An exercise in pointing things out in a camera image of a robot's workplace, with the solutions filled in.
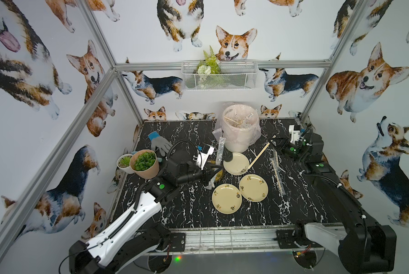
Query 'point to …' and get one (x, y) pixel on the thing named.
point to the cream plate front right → (253, 188)
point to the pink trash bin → (239, 123)
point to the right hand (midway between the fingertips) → (266, 137)
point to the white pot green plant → (123, 163)
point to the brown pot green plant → (144, 163)
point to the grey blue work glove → (164, 145)
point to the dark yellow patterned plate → (220, 176)
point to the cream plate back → (238, 165)
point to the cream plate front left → (227, 198)
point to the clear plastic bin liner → (257, 137)
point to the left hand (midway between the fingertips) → (223, 166)
